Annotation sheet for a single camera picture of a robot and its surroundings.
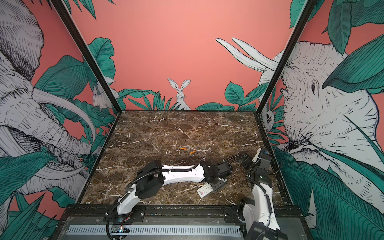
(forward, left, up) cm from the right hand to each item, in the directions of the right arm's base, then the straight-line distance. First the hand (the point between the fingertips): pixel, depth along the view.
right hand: (245, 155), depth 85 cm
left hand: (-12, +15, -7) cm, 21 cm away
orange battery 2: (+10, +37, -10) cm, 40 cm away
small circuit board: (-35, +64, -9) cm, 74 cm away
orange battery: (+7, +32, -11) cm, 35 cm away
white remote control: (-17, +23, -8) cm, 30 cm away
